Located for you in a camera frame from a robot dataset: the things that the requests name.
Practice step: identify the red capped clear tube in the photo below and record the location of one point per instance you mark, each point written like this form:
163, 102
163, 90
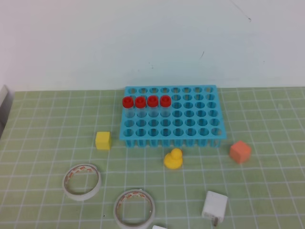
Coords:
165, 103

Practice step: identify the red capped tube far left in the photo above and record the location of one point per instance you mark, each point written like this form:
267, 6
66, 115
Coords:
128, 106

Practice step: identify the blue test tube rack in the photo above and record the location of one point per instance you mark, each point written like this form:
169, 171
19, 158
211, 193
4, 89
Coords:
194, 117

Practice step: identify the yellow rubber duck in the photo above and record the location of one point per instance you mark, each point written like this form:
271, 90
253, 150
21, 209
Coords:
174, 159

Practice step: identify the yellow foam cube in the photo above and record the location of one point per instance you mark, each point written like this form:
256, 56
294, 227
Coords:
103, 140

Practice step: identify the orange foam cube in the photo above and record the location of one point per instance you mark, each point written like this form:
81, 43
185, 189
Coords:
240, 152

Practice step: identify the green grid cutting mat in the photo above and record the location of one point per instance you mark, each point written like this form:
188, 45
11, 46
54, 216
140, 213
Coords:
50, 132

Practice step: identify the white tape roll left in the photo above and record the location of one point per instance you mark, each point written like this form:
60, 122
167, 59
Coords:
76, 170

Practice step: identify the white tape roll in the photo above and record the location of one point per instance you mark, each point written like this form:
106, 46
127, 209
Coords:
76, 170
129, 194

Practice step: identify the white power adapter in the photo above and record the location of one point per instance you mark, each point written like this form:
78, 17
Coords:
214, 207

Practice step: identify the small white object bottom edge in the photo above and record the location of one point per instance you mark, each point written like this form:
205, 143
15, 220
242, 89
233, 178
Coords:
158, 227

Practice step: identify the white tape roll front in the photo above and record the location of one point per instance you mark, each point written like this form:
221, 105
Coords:
129, 194

